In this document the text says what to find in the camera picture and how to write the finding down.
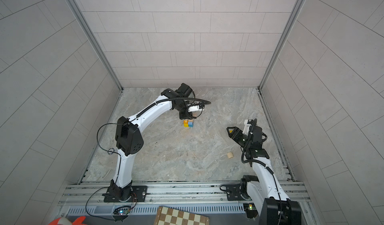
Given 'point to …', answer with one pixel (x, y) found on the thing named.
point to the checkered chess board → (169, 216)
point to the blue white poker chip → (111, 149)
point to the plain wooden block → (196, 113)
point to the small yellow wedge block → (230, 131)
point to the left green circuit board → (121, 213)
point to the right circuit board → (251, 210)
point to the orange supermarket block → (186, 123)
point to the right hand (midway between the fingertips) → (229, 130)
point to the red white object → (65, 221)
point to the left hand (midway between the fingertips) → (194, 111)
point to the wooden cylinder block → (230, 155)
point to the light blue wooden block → (190, 124)
